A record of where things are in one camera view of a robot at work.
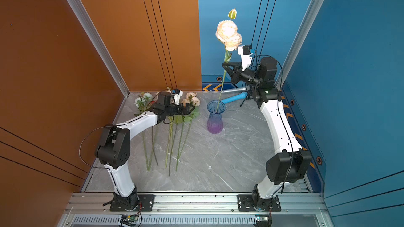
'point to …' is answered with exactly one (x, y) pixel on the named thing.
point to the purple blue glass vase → (214, 122)
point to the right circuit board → (262, 220)
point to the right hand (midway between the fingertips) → (225, 65)
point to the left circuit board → (129, 219)
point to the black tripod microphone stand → (252, 94)
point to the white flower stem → (149, 158)
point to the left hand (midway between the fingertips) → (190, 104)
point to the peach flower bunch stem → (171, 117)
